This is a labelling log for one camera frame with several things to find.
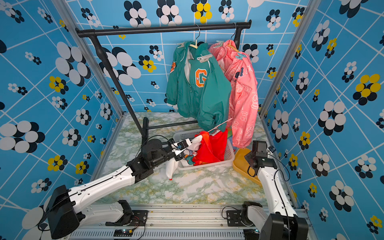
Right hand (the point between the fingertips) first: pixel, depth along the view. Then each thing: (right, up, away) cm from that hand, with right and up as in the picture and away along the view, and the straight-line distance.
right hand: (254, 156), depth 83 cm
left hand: (-35, +12, -14) cm, 39 cm away
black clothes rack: (-73, +19, +27) cm, 80 cm away
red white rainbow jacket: (-28, +6, -8) cm, 30 cm away
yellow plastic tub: (-4, -8, +11) cm, 14 cm away
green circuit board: (-69, -35, -11) cm, 78 cm away
